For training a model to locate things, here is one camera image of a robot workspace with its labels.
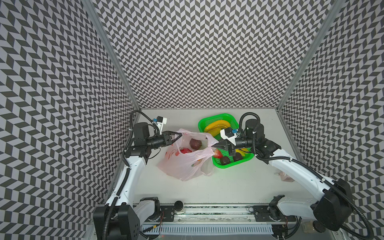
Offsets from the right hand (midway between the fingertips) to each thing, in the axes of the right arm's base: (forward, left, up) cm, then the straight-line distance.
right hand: (212, 148), depth 67 cm
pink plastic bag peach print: (-3, +9, 0) cm, 10 cm away
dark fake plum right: (+4, -9, -22) cm, 24 cm away
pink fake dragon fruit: (+8, +14, -16) cm, 23 cm away
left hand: (+8, +15, -1) cm, 17 cm away
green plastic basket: (-3, -3, +1) cm, 5 cm away
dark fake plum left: (+7, -17, -23) cm, 29 cm away
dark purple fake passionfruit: (+14, +8, -20) cm, 26 cm away
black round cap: (-29, -45, -20) cm, 57 cm away
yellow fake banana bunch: (+24, -4, -17) cm, 29 cm away
